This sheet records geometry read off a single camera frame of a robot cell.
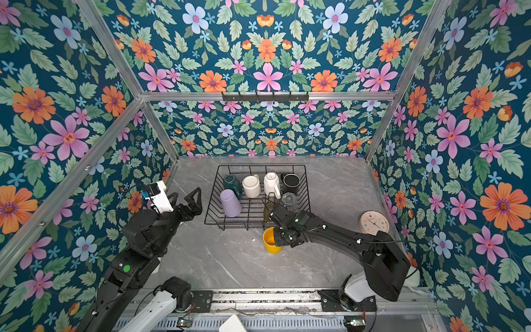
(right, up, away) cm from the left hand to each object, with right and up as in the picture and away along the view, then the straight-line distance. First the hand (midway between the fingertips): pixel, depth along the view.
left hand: (190, 187), depth 63 cm
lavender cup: (+7, -9, +25) cm, 28 cm away
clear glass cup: (+32, -7, +28) cm, 43 cm away
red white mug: (+14, -1, +33) cm, 36 cm away
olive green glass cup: (+22, -12, +36) cm, 44 cm away
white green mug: (+5, +1, +30) cm, 31 cm away
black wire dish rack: (+9, -6, +38) cm, 39 cm away
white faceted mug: (+24, 0, +31) cm, 39 cm away
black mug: (+32, 0, +31) cm, 45 cm away
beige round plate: (+69, -17, +28) cm, 77 cm away
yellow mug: (+23, -23, +23) cm, 39 cm away
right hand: (+27, -22, +19) cm, 39 cm away
